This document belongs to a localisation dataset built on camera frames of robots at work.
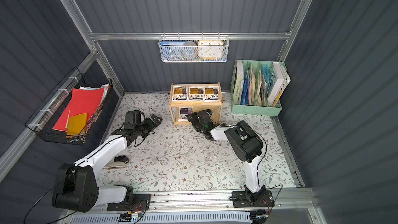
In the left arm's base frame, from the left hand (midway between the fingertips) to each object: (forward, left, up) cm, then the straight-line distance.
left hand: (155, 122), depth 87 cm
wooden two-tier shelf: (+20, -36, -11) cm, 43 cm away
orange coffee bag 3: (+14, -32, +9) cm, 36 cm away
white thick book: (+22, -76, +13) cm, 80 cm away
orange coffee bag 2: (+14, -23, +9) cm, 29 cm away
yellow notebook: (-11, +29, +16) cm, 35 cm away
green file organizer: (+22, -62, +6) cm, 66 cm away
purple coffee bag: (+15, -14, -11) cm, 23 cm away
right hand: (+8, -20, -6) cm, 22 cm away
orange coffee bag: (+14, -14, +9) cm, 22 cm away
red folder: (0, +30, +18) cm, 35 cm away
